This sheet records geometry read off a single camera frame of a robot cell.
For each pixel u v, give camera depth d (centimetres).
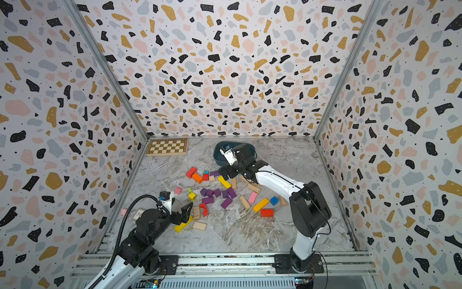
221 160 109
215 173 105
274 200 92
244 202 92
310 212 47
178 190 97
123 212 87
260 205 91
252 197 94
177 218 70
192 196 92
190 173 102
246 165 69
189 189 95
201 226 84
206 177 100
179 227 83
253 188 97
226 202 92
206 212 88
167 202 68
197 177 99
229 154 79
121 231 53
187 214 73
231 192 95
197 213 87
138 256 57
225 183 97
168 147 113
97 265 75
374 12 72
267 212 89
